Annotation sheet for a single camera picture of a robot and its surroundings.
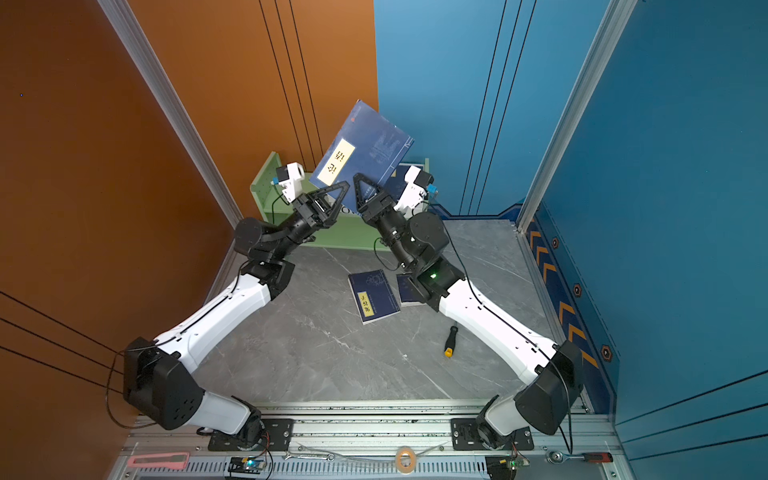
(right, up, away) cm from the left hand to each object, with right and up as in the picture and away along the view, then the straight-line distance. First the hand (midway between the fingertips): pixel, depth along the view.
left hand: (347, 188), depth 56 cm
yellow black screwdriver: (+25, -39, +32) cm, 56 cm away
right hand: (+1, +2, +2) cm, 3 cm away
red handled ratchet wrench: (+47, -60, +13) cm, 77 cm away
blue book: (+2, -27, +43) cm, 50 cm away
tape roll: (+11, -62, +15) cm, 65 cm away
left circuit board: (-27, -63, +15) cm, 70 cm away
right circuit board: (+35, -64, +15) cm, 74 cm away
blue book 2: (+14, -25, +45) cm, 54 cm away
